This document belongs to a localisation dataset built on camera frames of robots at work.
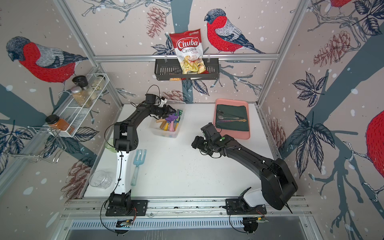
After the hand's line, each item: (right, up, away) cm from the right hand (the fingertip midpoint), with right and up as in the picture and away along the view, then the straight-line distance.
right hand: (195, 145), depth 83 cm
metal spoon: (+20, +16, +27) cm, 37 cm away
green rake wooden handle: (-12, +20, +26) cm, 35 cm away
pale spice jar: (-57, +37, +2) cm, 68 cm away
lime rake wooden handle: (-23, +13, +23) cm, 35 cm away
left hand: (-13, +22, +20) cm, 32 cm away
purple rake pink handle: (-18, +16, +21) cm, 31 cm away
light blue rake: (-35, -12, +5) cm, 37 cm away
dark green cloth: (+26, +21, +31) cm, 46 cm away
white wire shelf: (-63, +18, -9) cm, 66 cm away
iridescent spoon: (+36, +14, +27) cm, 47 cm away
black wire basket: (-19, +48, +12) cm, 53 cm away
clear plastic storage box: (-30, +9, +23) cm, 39 cm away
